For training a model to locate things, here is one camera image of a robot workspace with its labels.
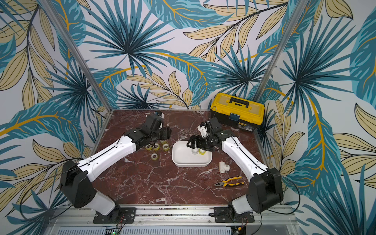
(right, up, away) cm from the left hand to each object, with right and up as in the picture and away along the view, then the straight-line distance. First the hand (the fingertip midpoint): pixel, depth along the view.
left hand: (166, 132), depth 82 cm
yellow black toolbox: (+44, +12, +16) cm, 49 cm away
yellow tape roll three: (-3, -10, +16) cm, 19 cm away
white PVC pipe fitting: (+33, -21, +6) cm, 40 cm away
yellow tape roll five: (-9, -16, +11) cm, 22 cm away
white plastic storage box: (+8, -15, +11) cm, 21 cm away
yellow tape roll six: (+21, -13, +14) cm, 28 cm away
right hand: (+15, -7, 0) cm, 17 cm away
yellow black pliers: (+33, -29, +2) cm, 44 cm away
